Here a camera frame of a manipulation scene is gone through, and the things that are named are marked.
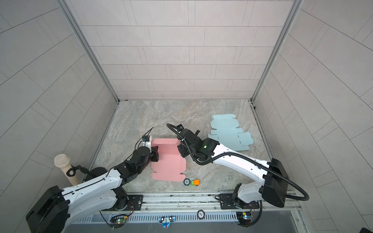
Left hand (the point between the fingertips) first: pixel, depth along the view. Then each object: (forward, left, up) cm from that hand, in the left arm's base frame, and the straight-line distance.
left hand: (162, 146), depth 83 cm
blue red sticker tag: (-35, -6, -5) cm, 35 cm away
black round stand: (-13, +36, -5) cm, 39 cm away
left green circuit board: (-35, +16, -4) cm, 39 cm away
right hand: (-4, -11, +7) cm, 14 cm away
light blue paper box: (+12, -40, -7) cm, 43 cm away
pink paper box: (-10, -5, -3) cm, 11 cm away
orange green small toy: (-19, -19, -5) cm, 27 cm away
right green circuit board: (-33, -42, -6) cm, 54 cm away
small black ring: (-18, -14, -6) cm, 24 cm away
